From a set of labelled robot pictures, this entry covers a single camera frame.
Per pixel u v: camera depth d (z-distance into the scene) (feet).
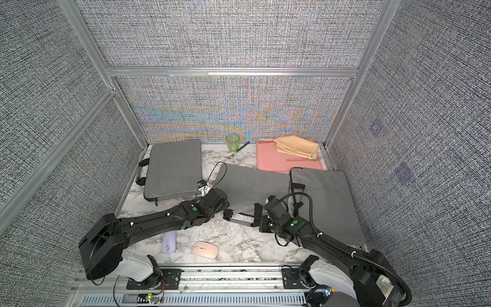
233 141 3.60
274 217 2.13
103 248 1.39
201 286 2.40
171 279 2.41
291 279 2.40
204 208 2.08
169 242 2.62
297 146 3.82
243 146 3.93
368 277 1.31
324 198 3.01
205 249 2.61
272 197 2.55
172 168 3.38
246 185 3.23
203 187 2.45
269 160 3.67
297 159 3.61
